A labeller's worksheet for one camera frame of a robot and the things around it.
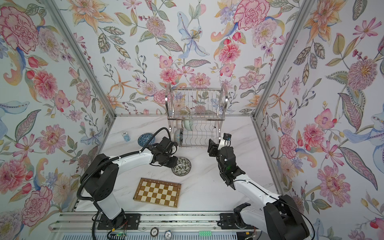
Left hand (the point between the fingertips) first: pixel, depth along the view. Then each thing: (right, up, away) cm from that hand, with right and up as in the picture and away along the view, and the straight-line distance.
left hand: (178, 165), depth 89 cm
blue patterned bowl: (-25, +15, +14) cm, 33 cm away
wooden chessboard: (-10, -13, -9) cm, 19 cm away
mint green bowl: (+6, +25, +9) cm, 27 cm away
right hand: (+20, +16, -6) cm, 26 cm away
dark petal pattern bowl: (0, +18, +3) cm, 18 cm away
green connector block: (+14, -27, -19) cm, 37 cm away
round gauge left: (-10, -28, -18) cm, 34 cm away
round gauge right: (-3, -26, -22) cm, 34 cm away
